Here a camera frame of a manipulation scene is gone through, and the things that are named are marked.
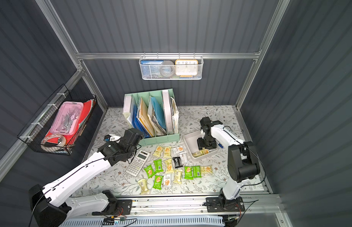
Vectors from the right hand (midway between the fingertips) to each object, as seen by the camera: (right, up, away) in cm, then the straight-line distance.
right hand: (207, 147), depth 90 cm
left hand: (-43, +10, -14) cm, 46 cm away
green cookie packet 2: (-13, -14, -5) cm, 20 cm away
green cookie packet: (-31, -11, -2) cm, 33 cm away
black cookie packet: (-20, -8, -1) cm, 21 cm away
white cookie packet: (-25, -17, -7) cm, 32 cm away
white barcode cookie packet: (-15, -7, +1) cm, 17 cm away
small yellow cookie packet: (-26, -4, +3) cm, 27 cm away
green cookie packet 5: (-36, -14, -5) cm, 39 cm away
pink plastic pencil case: (-76, +18, -17) cm, 80 cm away
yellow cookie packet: (-24, -12, -4) cm, 28 cm away
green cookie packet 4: (-31, -18, -9) cm, 37 cm away
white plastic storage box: (-10, +2, +10) cm, 14 cm away
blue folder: (-44, +16, -6) cm, 47 cm away
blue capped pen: (+10, 0, +7) cm, 12 cm away
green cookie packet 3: (-8, -14, -5) cm, 17 cm away
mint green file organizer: (-33, +22, -4) cm, 40 cm away
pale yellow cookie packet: (-19, -16, -7) cm, 26 cm away
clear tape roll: (-75, +9, -22) cm, 79 cm away
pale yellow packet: (-39, -19, -10) cm, 45 cm away
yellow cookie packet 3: (-1, -13, -5) cm, 13 cm away
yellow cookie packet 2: (-33, -3, +4) cm, 33 cm away
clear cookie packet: (-18, -3, +4) cm, 19 cm away
